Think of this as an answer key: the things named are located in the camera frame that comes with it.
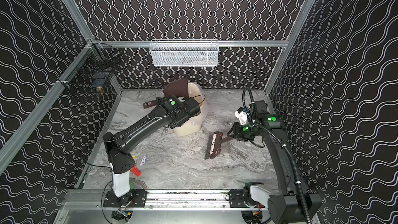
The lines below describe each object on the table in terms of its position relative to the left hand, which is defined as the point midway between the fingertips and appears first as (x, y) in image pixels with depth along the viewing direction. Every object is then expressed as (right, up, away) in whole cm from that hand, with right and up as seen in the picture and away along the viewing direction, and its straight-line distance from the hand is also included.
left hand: (160, 101), depth 71 cm
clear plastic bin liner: (+17, +5, +14) cm, 22 cm away
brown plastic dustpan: (+9, +6, +2) cm, 11 cm away
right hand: (+33, -16, +2) cm, 37 cm away
